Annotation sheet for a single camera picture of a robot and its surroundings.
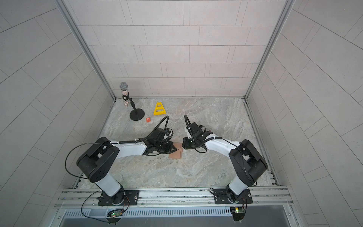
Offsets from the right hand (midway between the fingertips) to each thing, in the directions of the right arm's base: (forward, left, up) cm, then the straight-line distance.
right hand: (182, 146), depth 87 cm
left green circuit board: (-33, +33, 0) cm, 46 cm away
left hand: (-1, +2, -1) cm, 2 cm away
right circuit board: (-34, -26, -5) cm, 43 cm away
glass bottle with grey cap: (+28, +33, +27) cm, 51 cm away
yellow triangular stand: (+29, +19, 0) cm, 34 cm away
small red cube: (+23, +24, -1) cm, 33 cm away
